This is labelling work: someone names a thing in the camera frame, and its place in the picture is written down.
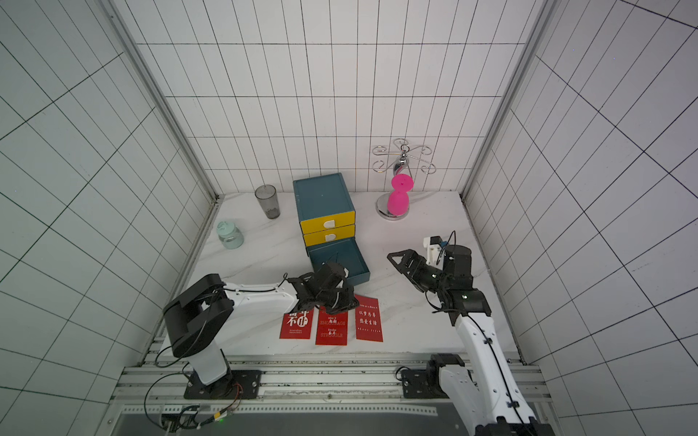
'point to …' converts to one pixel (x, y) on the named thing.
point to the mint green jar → (229, 235)
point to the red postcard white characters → (297, 324)
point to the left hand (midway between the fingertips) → (356, 308)
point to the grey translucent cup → (268, 200)
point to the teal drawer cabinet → (321, 197)
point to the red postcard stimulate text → (332, 328)
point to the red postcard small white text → (368, 319)
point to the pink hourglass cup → (398, 201)
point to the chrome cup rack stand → (401, 161)
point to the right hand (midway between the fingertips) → (396, 259)
